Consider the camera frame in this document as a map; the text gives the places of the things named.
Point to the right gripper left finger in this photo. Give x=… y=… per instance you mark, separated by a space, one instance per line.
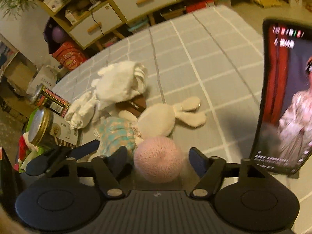
x=105 y=179

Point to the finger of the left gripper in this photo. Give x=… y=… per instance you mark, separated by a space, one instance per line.
x=45 y=161
x=83 y=150

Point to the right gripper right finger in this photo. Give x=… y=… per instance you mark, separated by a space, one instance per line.
x=209 y=170

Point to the santa plush toy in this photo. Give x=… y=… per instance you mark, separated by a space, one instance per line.
x=26 y=153

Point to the white cloth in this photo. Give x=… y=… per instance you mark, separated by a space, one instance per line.
x=83 y=111

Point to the pink knitted ball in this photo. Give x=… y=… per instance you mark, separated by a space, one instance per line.
x=158 y=159

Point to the beige bunny blue dress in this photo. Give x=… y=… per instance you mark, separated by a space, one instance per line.
x=157 y=120

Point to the white fluffy towel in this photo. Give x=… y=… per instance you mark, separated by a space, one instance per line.
x=119 y=82

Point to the gold lid clear jar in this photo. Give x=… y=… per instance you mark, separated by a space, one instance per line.
x=49 y=130

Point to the metal tin can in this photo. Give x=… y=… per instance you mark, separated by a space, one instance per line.
x=44 y=97

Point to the black smartphone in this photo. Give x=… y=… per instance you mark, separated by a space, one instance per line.
x=282 y=141

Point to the white paper bag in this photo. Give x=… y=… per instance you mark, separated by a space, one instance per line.
x=47 y=76

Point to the orange printed bag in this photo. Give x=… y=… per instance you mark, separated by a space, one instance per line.
x=70 y=55

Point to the checkered grey tablecloth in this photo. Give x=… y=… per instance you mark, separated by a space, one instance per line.
x=215 y=54

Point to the purple ball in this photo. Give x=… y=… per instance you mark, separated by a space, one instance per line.
x=58 y=35

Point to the wooden drawer cabinet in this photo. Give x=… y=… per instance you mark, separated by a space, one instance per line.
x=86 y=21

